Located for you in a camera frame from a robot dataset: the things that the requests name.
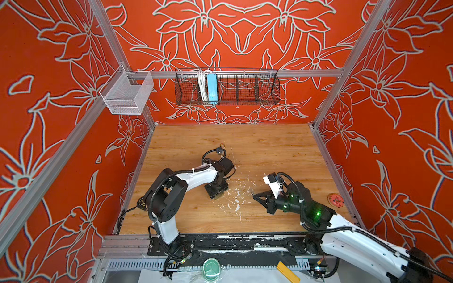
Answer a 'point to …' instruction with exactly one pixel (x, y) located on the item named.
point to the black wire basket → (227, 85)
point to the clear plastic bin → (127, 91)
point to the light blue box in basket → (212, 88)
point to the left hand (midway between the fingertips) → (223, 191)
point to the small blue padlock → (222, 145)
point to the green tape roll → (211, 269)
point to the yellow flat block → (288, 272)
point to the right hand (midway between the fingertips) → (252, 198)
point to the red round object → (335, 200)
